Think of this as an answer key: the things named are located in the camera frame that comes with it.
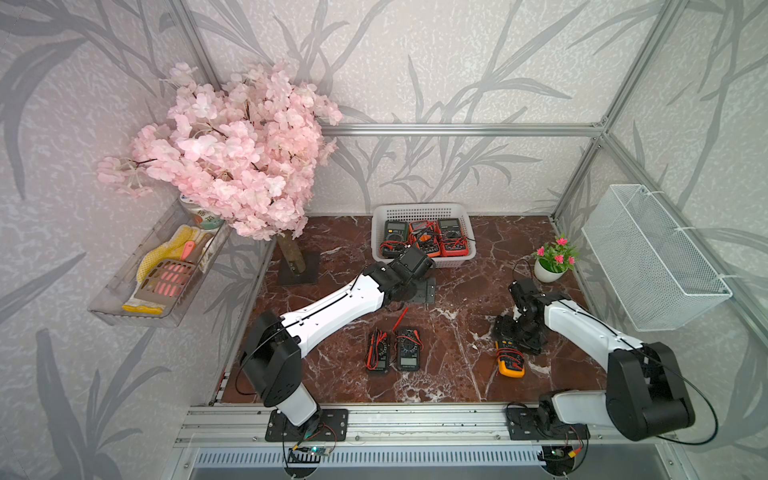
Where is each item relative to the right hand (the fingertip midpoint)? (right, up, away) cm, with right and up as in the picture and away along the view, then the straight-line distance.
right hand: (503, 340), depth 87 cm
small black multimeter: (-36, -2, -5) cm, 37 cm away
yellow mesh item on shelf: (-82, +27, -19) cm, 89 cm away
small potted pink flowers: (+17, +23, +5) cm, 30 cm away
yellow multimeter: (0, -4, -6) cm, 7 cm away
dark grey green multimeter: (-28, 0, -4) cm, 28 cm away
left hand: (-24, +15, -4) cm, 29 cm away
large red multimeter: (-13, +28, +11) cm, 33 cm away
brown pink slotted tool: (-78, +21, -26) cm, 85 cm away
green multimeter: (-32, +30, +15) cm, 46 cm away
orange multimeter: (-21, +31, +16) cm, 41 cm away
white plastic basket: (-24, +40, +25) cm, 53 cm away
